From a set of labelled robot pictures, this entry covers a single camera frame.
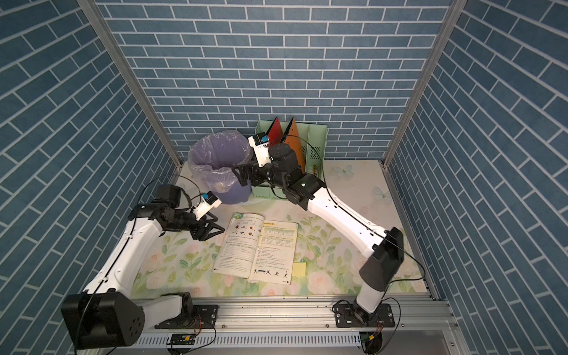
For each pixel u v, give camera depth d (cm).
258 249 89
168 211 58
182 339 72
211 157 96
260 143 59
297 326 73
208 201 67
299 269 83
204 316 74
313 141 105
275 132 92
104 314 38
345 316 73
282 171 54
